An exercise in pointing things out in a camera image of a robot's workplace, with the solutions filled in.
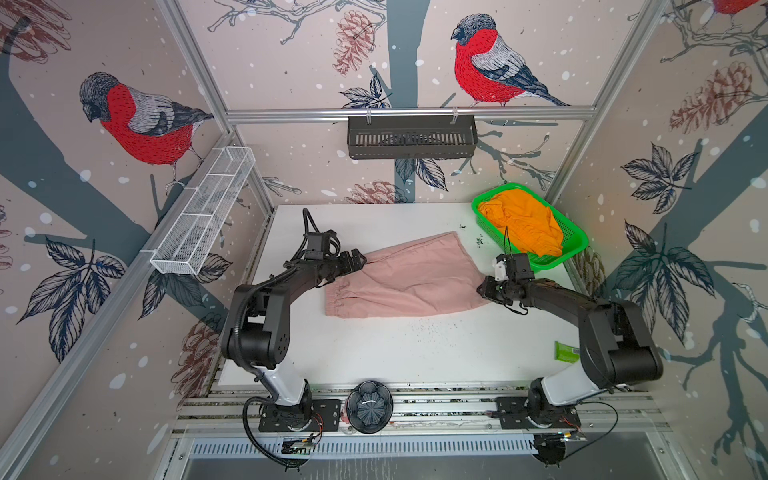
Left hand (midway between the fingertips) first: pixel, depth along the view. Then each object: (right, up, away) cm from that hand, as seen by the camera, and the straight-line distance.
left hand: (355, 261), depth 94 cm
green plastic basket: (+76, +7, +9) cm, 77 cm away
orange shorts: (+62, +13, +14) cm, 65 cm away
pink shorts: (+26, -5, +6) cm, 27 cm away
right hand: (+40, -10, 0) cm, 42 cm away
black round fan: (+6, -35, -20) cm, 41 cm away
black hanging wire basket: (+18, +43, +10) cm, 48 cm away
